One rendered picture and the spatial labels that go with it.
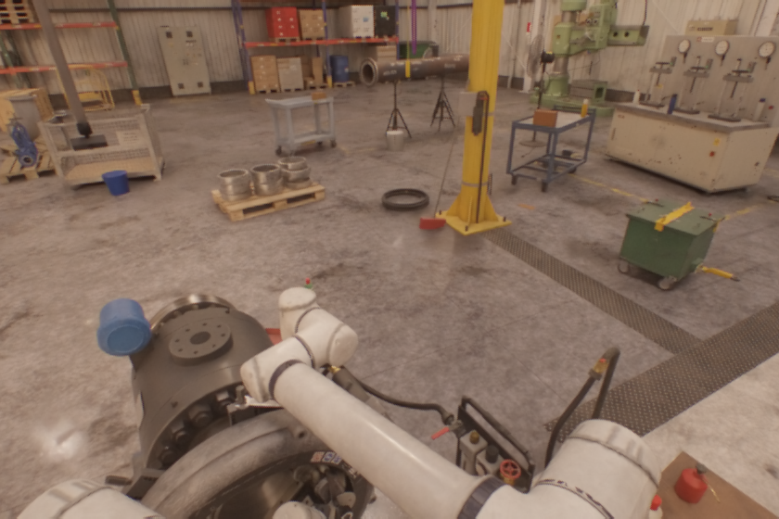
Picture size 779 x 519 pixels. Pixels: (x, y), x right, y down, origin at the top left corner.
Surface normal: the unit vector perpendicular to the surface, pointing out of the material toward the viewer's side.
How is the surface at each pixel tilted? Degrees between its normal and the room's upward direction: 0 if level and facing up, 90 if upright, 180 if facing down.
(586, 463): 18
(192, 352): 0
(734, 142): 90
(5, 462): 0
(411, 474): 30
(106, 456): 0
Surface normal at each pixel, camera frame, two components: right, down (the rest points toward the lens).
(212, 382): -0.06, -0.86
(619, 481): 0.24, -0.68
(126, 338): 0.54, 0.40
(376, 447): -0.43, -0.62
